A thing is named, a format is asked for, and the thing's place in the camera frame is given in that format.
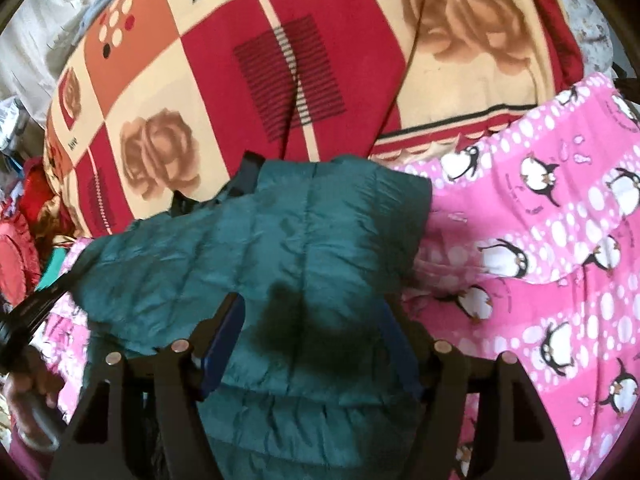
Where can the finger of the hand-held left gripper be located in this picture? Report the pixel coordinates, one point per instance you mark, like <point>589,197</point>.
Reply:
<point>65,280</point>

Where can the white curtain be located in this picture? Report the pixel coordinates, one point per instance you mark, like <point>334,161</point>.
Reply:
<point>55,25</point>

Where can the rose-patterned red cream quilt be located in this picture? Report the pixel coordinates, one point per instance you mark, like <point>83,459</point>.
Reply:
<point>300,75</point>

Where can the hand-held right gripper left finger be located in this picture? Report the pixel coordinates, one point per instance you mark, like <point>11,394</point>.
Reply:
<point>220,355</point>

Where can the person's left hand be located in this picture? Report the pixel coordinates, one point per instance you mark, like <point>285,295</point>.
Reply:
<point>35,390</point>

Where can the pale floral pillow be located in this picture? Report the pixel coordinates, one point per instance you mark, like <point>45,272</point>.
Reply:
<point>585,15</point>

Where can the red and gold cloth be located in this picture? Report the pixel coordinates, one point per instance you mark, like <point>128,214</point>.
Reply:
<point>37,190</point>

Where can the red heart-shaped cushion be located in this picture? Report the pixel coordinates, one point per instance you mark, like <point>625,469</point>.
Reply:
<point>17,255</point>

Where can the turquoise cloth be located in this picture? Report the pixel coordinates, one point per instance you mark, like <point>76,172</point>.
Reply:
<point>52,265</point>

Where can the teal puffer jacket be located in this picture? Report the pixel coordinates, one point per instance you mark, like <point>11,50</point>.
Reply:
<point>300,270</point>

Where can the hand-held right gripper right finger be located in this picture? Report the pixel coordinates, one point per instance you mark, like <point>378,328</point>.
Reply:
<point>400,355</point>

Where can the pink penguin blanket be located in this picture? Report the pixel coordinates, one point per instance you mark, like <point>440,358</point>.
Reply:
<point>540,260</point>

